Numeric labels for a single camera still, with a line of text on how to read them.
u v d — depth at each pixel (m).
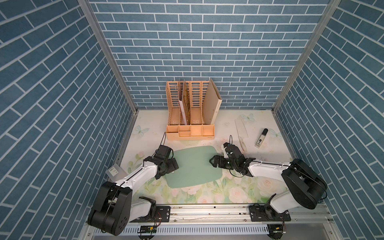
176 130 0.99
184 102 0.91
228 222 0.73
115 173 0.85
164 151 0.71
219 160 0.79
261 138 0.99
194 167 0.91
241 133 1.09
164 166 0.65
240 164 0.69
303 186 0.45
